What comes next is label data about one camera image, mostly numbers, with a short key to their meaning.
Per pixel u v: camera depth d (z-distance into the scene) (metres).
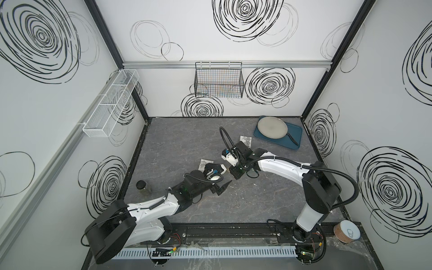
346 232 0.70
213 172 0.65
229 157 0.80
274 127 1.12
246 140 1.03
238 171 0.77
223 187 0.70
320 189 0.45
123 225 0.41
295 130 1.12
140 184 0.81
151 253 0.70
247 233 0.75
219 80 1.44
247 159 0.66
